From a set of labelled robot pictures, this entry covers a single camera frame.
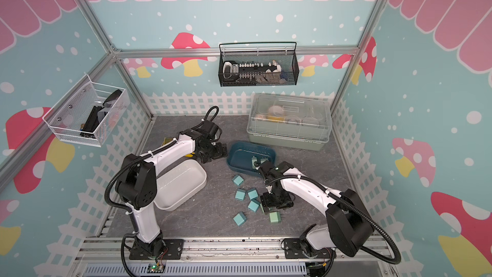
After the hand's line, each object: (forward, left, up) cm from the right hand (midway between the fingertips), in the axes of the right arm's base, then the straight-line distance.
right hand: (273, 209), depth 79 cm
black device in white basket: (+23, +68, +30) cm, 78 cm away
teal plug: (+8, +14, -4) cm, 17 cm away
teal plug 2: (+8, +9, -3) cm, 12 cm away
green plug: (-2, -1, -3) cm, 4 cm away
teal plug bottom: (-3, +14, -3) cm, 15 cm away
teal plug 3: (+3, +8, -3) cm, 9 cm away
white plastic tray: (+14, +46, -5) cm, 48 cm away
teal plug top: (+15, +16, -3) cm, 22 cm away
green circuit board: (-19, +45, -5) cm, 49 cm away
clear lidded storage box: (+40, -11, +11) cm, 43 cm away
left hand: (+23, +24, +3) cm, 33 cm away
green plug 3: (+27, +3, -4) cm, 27 cm away
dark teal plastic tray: (+31, +15, -4) cm, 35 cm away
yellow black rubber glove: (+37, +55, 0) cm, 67 cm away
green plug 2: (+25, +8, -2) cm, 26 cm away
